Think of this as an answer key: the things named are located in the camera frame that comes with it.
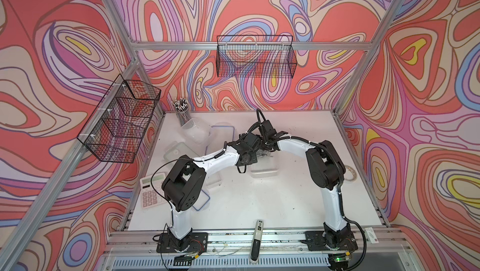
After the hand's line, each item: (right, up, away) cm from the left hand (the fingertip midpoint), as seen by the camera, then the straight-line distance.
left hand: (255, 160), depth 91 cm
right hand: (+2, +6, +10) cm, 12 cm away
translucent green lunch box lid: (-41, +4, +10) cm, 43 cm away
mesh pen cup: (-39, +28, +7) cm, 49 cm away
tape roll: (+50, -6, 0) cm, 51 cm away
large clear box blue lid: (+6, -4, +4) cm, 8 cm away
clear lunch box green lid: (-34, +15, +20) cm, 42 cm away
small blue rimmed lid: (-25, -18, -6) cm, 32 cm away
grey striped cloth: (+4, +3, +4) cm, 6 cm away
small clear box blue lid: (-20, -10, -2) cm, 22 cm away
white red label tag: (+46, -28, -17) cm, 56 cm away
